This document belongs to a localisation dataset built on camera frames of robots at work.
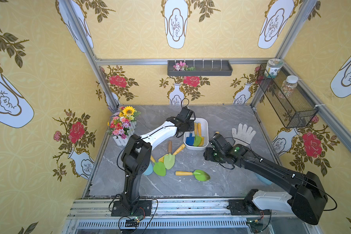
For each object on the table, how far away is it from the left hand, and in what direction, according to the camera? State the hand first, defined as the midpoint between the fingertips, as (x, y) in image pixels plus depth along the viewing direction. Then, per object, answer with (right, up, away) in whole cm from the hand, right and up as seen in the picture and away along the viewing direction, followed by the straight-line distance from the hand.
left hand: (186, 124), depth 94 cm
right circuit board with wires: (+25, -38, -38) cm, 59 cm away
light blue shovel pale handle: (-22, -27, -6) cm, 36 cm away
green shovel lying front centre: (+7, -29, -11) cm, 31 cm away
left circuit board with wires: (-27, -47, -23) cm, 59 cm away
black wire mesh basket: (+60, +13, -10) cm, 62 cm away
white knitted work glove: (+41, -8, +7) cm, 42 cm away
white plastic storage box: (+1, -8, +9) cm, 12 cm away
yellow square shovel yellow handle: (+10, -6, +9) cm, 14 cm away
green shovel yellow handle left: (-17, -26, -7) cm, 32 cm away
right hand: (+12, -16, -11) cm, 23 cm away
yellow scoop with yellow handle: (-16, -21, -4) cm, 27 cm away
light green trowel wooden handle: (-11, -21, -4) cm, 24 cm away
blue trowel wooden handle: (+3, -11, +6) cm, 13 cm away
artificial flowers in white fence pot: (-39, 0, -6) cm, 39 cm away
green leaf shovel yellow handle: (+8, -11, +5) cm, 15 cm away
